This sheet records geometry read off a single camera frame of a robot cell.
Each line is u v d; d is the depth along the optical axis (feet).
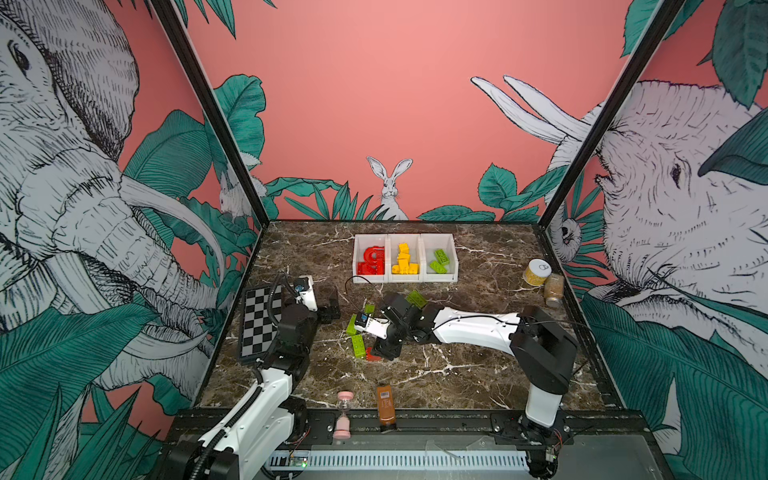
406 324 2.17
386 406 2.44
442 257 3.52
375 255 3.54
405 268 3.30
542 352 1.54
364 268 3.28
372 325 2.46
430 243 3.73
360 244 3.60
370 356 2.75
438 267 3.52
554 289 3.19
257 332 2.83
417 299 3.22
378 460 2.30
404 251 3.52
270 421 1.94
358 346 2.82
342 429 2.39
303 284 2.30
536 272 3.31
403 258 3.41
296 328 1.98
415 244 3.52
